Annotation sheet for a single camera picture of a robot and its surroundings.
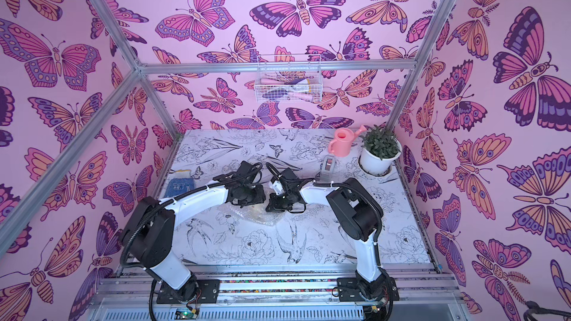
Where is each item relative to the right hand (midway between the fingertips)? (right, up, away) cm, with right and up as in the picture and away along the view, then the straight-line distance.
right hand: (267, 207), depth 92 cm
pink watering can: (+34, +26, +14) cm, 45 cm away
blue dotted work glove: (-41, +8, +8) cm, 42 cm away
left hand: (0, +5, -1) cm, 5 cm away
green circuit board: (-25, -30, -20) cm, 43 cm away
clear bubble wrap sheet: (-4, -2, 0) cm, 4 cm away
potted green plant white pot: (+47, +24, 0) cm, 53 cm away
